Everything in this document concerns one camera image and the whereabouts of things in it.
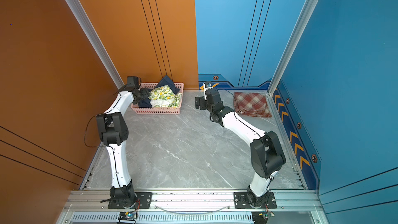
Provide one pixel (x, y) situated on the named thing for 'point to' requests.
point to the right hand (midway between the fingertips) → (202, 96)
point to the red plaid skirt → (251, 104)
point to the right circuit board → (261, 217)
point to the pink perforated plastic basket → (139, 110)
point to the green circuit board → (127, 216)
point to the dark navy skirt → (167, 81)
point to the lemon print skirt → (164, 96)
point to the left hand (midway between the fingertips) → (144, 93)
